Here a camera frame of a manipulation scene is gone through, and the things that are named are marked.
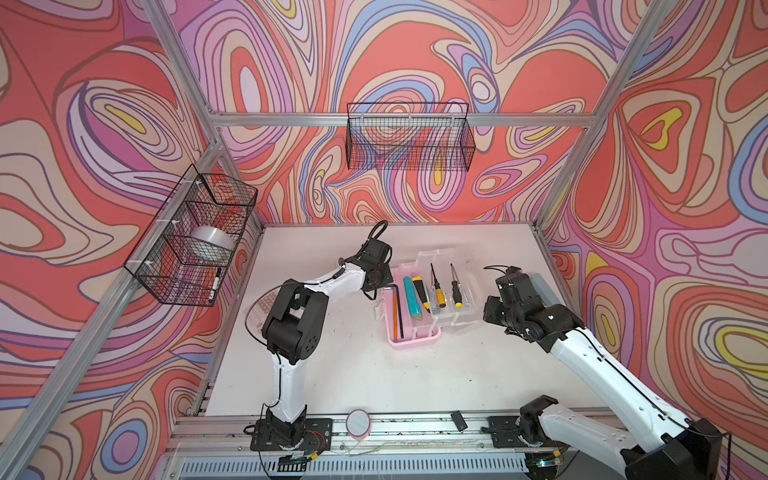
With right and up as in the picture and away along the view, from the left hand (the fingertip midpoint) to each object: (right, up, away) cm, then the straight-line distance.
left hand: (391, 276), depth 98 cm
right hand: (+27, -9, -19) cm, 34 cm away
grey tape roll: (-44, +10, -29) cm, 53 cm away
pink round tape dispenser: (-8, -33, -29) cm, 44 cm away
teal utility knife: (+7, -8, -11) cm, 15 cm away
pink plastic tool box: (+13, -3, -16) cm, 21 cm away
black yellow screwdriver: (+18, -2, -16) cm, 24 cm away
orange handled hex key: (+1, -13, -4) cm, 14 cm away
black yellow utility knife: (+8, -1, -9) cm, 12 cm away
